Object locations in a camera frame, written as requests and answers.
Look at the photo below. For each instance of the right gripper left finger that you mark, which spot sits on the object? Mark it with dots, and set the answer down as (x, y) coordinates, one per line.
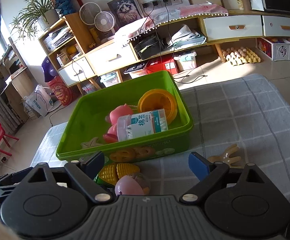
(83, 172)

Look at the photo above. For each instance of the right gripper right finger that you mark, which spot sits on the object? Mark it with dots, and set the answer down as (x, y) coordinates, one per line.
(210, 175)

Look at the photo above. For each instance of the white starfish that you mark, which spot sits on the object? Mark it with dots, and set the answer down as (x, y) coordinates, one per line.
(91, 143)

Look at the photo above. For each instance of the pink pig toy figure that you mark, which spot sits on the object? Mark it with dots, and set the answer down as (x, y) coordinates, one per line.
(112, 118)

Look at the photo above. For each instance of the pink toy ball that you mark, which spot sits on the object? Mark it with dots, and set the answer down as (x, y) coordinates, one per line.
(135, 184)

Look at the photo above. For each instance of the cotton swab jar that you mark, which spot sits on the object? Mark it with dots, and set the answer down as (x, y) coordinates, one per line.
(141, 125)

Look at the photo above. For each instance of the yellow toy pumpkin half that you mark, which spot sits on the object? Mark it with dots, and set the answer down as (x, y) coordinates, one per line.
(156, 99)

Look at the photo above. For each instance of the beige toy octopus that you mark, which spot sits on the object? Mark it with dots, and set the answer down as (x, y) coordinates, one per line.
(227, 157)

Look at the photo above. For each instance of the yellow toy corn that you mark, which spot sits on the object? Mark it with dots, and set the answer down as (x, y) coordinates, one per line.
(112, 173)

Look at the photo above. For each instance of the green plastic storage box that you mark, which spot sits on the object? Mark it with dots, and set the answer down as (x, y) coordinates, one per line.
(88, 121)

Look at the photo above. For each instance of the grey checked tablecloth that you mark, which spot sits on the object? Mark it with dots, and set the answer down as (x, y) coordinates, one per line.
(248, 112)

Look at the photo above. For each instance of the red cartoon bag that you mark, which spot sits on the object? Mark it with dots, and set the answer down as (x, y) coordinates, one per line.
(61, 91)

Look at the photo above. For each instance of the egg tray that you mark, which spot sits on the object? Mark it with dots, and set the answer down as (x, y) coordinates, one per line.
(239, 56)

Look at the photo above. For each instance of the wooden shelf unit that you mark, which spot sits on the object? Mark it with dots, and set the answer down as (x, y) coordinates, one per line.
(77, 34)

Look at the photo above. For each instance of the white patterned storage box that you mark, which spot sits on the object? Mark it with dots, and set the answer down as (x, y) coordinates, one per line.
(277, 49)

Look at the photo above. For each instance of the wooden white tv cabinet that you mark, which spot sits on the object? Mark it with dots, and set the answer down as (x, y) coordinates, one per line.
(172, 32)

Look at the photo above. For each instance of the white desk fan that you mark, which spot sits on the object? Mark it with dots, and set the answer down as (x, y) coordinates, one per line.
(105, 21)

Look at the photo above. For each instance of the potted green plant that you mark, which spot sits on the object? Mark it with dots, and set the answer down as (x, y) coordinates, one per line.
(25, 22)

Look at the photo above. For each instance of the cat portrait picture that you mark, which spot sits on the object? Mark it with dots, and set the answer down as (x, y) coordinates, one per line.
(125, 11)

